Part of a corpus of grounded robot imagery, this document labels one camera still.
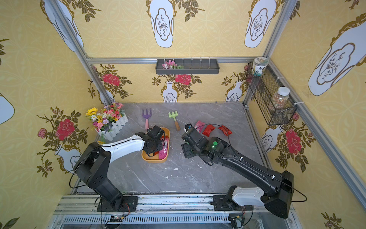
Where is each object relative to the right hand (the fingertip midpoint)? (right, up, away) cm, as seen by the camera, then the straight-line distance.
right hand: (190, 144), depth 75 cm
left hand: (-23, -5, +18) cm, 30 cm away
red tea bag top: (+26, +4, +27) cm, 38 cm away
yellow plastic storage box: (-21, -12, +12) cm, 27 cm away
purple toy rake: (-32, +10, +34) cm, 48 cm away
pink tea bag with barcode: (-16, -8, +13) cm, 23 cm away
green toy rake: (-12, +15, +38) cm, 43 cm away
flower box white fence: (-52, +11, +15) cm, 55 cm away
